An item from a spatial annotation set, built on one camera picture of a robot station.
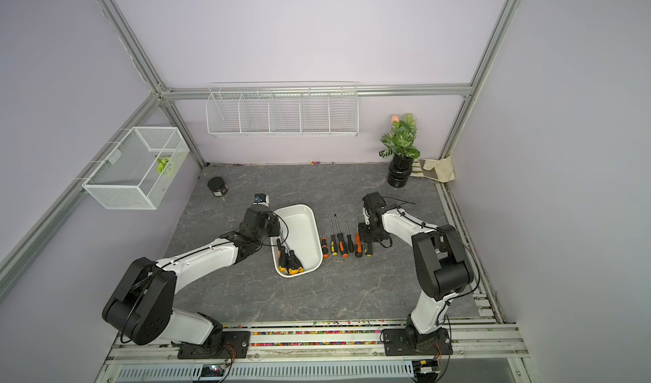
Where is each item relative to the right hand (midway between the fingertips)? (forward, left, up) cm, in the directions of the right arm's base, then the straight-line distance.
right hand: (367, 234), depth 95 cm
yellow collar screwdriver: (-6, 0, +1) cm, 6 cm away
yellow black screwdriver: (-3, +13, 0) cm, 13 cm away
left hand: (+2, +34, +8) cm, 35 cm away
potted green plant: (+24, -12, +24) cm, 36 cm away
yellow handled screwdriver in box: (-12, +30, +3) cm, 32 cm away
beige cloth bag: (+35, -39, -2) cm, 52 cm away
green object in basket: (+11, +68, +28) cm, 74 cm away
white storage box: (0, +25, +3) cm, 25 cm away
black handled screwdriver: (-3, +6, -1) cm, 7 cm away
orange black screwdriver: (-6, +16, +1) cm, 17 cm away
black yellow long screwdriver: (-13, +27, +3) cm, 30 cm away
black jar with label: (+23, +63, +2) cm, 67 cm away
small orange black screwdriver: (-3, +10, 0) cm, 10 cm away
